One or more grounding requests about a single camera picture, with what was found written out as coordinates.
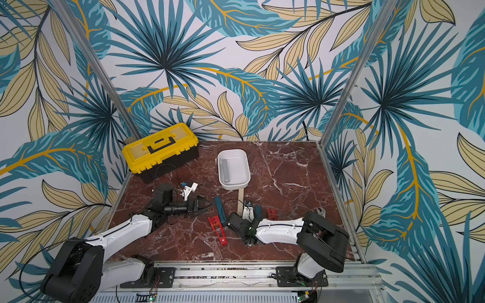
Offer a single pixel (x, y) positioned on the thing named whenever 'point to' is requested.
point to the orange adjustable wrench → (321, 211)
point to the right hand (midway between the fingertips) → (242, 224)
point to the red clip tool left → (215, 223)
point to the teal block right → (258, 211)
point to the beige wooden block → (240, 201)
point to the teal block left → (220, 211)
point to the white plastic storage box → (233, 168)
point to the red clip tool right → (272, 214)
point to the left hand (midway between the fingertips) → (209, 209)
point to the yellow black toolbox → (153, 156)
